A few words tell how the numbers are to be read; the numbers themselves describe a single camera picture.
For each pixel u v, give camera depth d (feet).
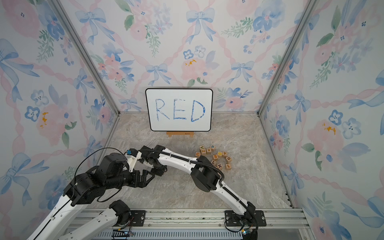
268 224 2.40
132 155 1.94
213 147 3.20
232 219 2.40
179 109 3.12
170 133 3.46
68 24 2.43
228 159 3.03
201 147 3.20
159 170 2.55
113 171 1.56
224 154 3.11
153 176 2.09
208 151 3.12
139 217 2.44
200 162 1.84
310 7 2.26
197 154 3.11
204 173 1.85
